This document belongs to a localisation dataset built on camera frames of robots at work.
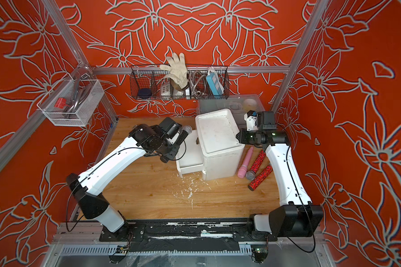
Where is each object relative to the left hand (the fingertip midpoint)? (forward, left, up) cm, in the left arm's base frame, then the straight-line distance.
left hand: (174, 148), depth 75 cm
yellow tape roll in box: (+41, -41, -5) cm, 58 cm away
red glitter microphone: (-1, -40, -19) cm, 44 cm away
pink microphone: (+2, -36, -20) cm, 41 cm away
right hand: (+8, -28, +4) cm, 29 cm away
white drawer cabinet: (0, -22, +2) cm, 22 cm away
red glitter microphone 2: (-2, -44, -20) cm, 49 cm away
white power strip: (+34, +10, +7) cm, 36 cm away
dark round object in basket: (+37, +24, +4) cm, 44 cm away
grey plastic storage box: (+40, -34, -5) cm, 53 cm away
